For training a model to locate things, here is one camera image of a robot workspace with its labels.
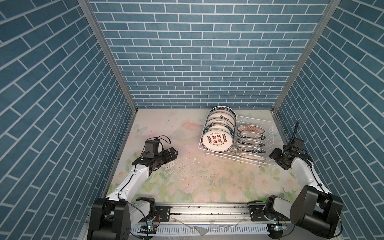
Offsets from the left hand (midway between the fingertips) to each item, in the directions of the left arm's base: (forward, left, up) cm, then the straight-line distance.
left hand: (173, 154), depth 86 cm
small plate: (+18, -50, +1) cm, 53 cm away
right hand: (-2, -60, +1) cm, 60 cm away
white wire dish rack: (+21, -62, +1) cm, 66 cm away
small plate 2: (+14, -51, -2) cm, 53 cm away
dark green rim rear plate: (+28, -31, +12) cm, 43 cm away
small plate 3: (+11, -51, -5) cm, 52 cm away
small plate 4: (+6, -49, -5) cm, 49 cm away
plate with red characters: (+8, -27, +2) cm, 28 cm away
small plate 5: (-4, -43, +5) cm, 44 cm away
